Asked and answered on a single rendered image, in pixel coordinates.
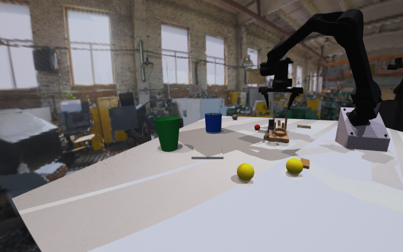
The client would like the blue mug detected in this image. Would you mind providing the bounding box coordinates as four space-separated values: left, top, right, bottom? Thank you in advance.
205 113 222 134

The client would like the dark green cup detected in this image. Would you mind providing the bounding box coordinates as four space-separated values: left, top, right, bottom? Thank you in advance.
154 116 180 152

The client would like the yellow ball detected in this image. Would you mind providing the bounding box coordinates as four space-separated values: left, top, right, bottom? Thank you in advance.
286 158 303 175
237 163 254 181

